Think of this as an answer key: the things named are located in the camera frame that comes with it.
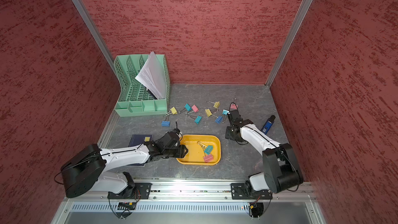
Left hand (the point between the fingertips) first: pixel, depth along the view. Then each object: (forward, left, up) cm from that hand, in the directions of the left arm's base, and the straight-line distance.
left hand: (183, 153), depth 85 cm
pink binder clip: (-3, -14, +1) cm, 15 cm away
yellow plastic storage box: (-1, -7, +1) cm, 7 cm away
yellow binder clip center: (+28, -15, 0) cm, 32 cm away
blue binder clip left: (+20, +14, -1) cm, 24 cm away
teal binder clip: (+2, -14, 0) cm, 14 cm away
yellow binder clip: (+29, +10, +1) cm, 30 cm away
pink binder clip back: (+35, -33, -3) cm, 49 cm away
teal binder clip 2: (+33, 0, 0) cm, 33 cm away
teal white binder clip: (+29, -26, -1) cm, 39 cm away
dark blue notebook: (+8, +29, 0) cm, 30 cm away
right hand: (+9, -28, +2) cm, 29 cm away
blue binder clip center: (+23, -22, 0) cm, 31 cm away
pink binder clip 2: (+32, -5, 0) cm, 32 cm away
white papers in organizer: (+46, +22, +19) cm, 54 cm away
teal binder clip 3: (+23, -7, 0) cm, 24 cm away
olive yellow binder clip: (+35, -21, +1) cm, 41 cm away
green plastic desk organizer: (+39, +39, 0) cm, 55 cm away
